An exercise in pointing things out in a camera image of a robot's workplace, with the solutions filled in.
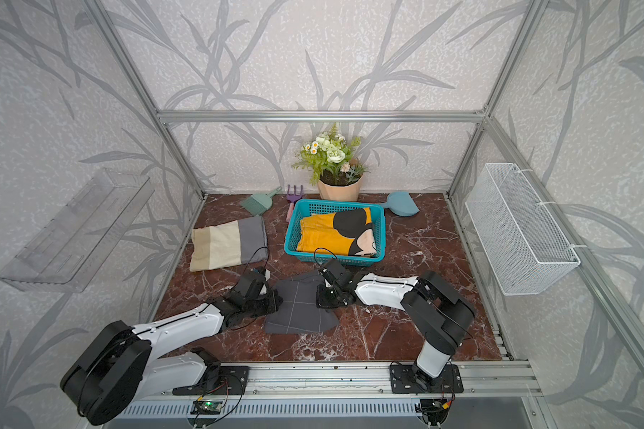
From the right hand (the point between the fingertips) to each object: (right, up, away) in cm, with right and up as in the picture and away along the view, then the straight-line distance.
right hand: (315, 301), depth 87 cm
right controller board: (+34, -24, -16) cm, 44 cm away
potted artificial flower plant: (+4, +47, +3) cm, 48 cm away
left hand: (-10, 0, 0) cm, 10 cm away
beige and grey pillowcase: (-35, +18, +15) cm, 42 cm away
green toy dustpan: (-28, +33, +28) cm, 52 cm away
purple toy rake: (-13, +36, +32) cm, 50 cm away
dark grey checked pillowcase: (-5, -3, -2) cm, 6 cm away
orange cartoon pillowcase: (+11, +22, +12) cm, 28 cm away
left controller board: (-28, -23, -17) cm, 40 cm away
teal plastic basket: (-6, +31, +18) cm, 36 cm away
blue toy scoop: (+35, +34, +29) cm, 57 cm away
